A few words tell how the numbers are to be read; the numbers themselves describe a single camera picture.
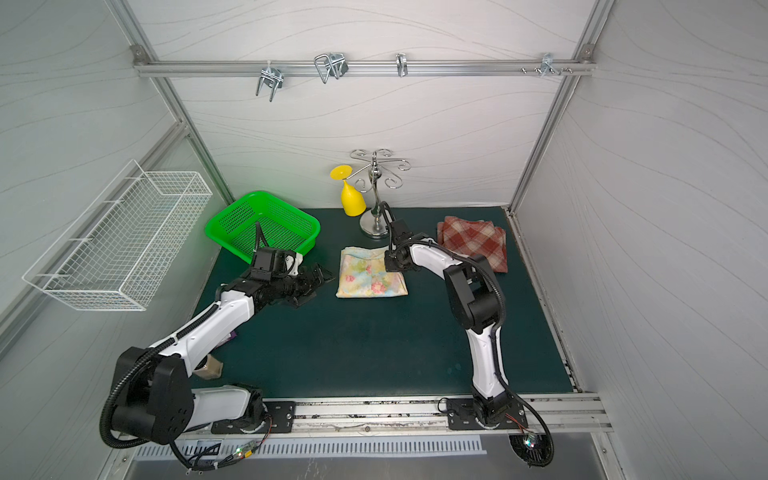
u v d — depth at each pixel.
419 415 0.75
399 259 0.86
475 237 1.08
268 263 0.67
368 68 0.78
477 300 0.55
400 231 0.81
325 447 0.70
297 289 0.73
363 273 0.99
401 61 0.72
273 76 0.79
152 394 0.41
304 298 0.75
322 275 0.75
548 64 0.76
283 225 1.15
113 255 0.68
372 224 1.16
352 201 1.01
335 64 0.76
